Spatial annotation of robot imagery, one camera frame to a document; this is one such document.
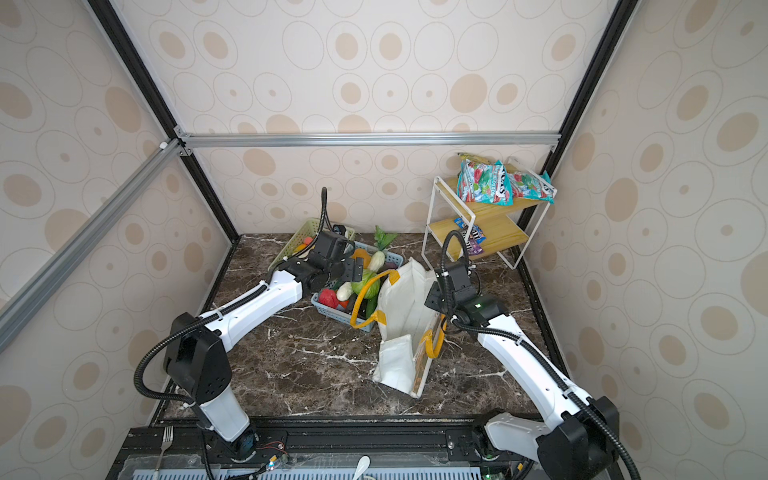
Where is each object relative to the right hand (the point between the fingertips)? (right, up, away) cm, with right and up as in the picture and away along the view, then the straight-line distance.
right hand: (436, 293), depth 81 cm
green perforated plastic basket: (-46, +17, +33) cm, 59 cm away
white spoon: (-19, -40, -10) cm, 45 cm away
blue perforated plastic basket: (-20, -11, +12) cm, 26 cm away
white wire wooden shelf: (+22, +20, +22) cm, 37 cm away
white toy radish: (-17, +10, +22) cm, 29 cm away
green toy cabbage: (-18, 0, +11) cm, 21 cm away
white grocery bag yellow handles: (-6, -13, +14) cm, 20 cm away
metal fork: (-69, -36, -5) cm, 78 cm away
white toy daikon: (-27, -1, +13) cm, 30 cm away
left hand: (-23, +10, +5) cm, 25 cm away
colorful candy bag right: (+28, +30, +3) cm, 41 cm away
